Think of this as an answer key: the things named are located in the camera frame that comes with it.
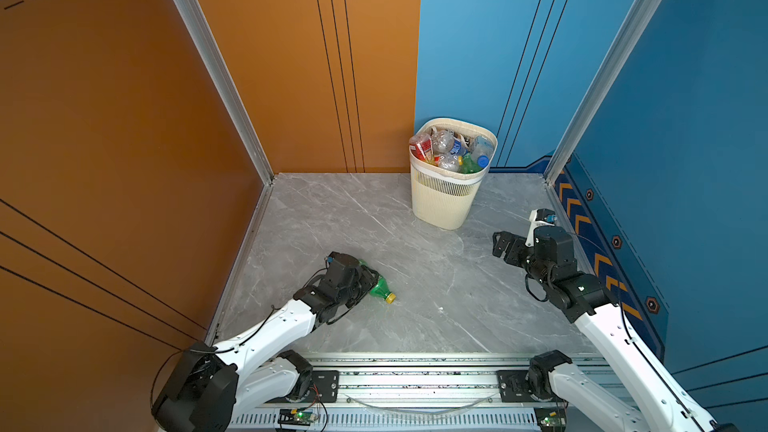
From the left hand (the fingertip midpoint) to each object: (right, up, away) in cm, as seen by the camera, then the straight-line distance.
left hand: (378, 276), depth 84 cm
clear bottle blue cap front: (+20, +39, +5) cm, 44 cm away
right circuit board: (+42, -30, -13) cm, 54 cm away
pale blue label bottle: (+30, +36, +1) cm, 47 cm away
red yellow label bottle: (+12, +37, -2) cm, 39 cm away
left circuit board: (-19, -30, -14) cm, 38 cm away
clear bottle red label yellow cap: (+20, +33, -1) cm, 38 cm away
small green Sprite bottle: (+27, +32, +4) cm, 42 cm away
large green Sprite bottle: (+1, -2, -3) cm, 4 cm away
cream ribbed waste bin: (+20, +22, +5) cm, 30 cm away
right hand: (+33, +12, -8) cm, 36 cm away
